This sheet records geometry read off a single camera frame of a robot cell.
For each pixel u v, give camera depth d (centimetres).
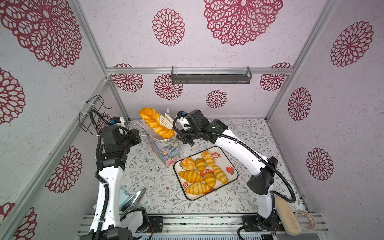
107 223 38
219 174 87
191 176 85
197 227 73
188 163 91
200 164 91
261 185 55
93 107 79
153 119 78
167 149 82
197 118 56
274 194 51
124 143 60
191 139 68
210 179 86
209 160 92
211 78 87
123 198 80
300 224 73
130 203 80
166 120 75
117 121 62
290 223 71
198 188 81
